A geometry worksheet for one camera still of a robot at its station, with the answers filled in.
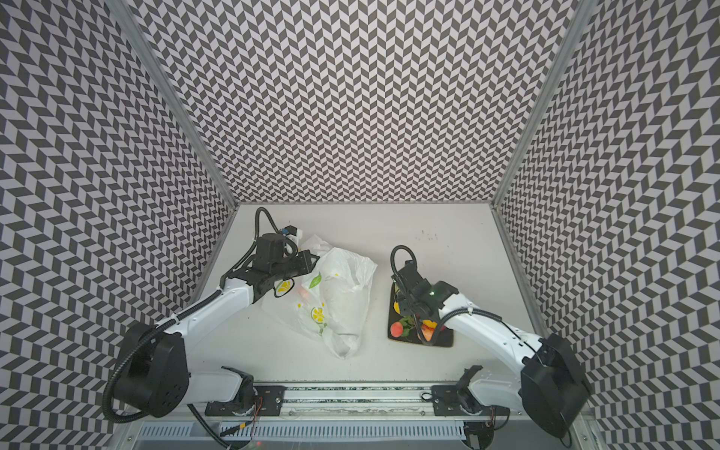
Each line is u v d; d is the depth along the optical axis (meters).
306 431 0.69
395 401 0.74
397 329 0.82
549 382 0.40
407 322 0.85
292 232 0.79
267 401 0.73
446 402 0.72
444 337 0.81
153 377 0.40
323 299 0.86
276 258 0.67
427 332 0.81
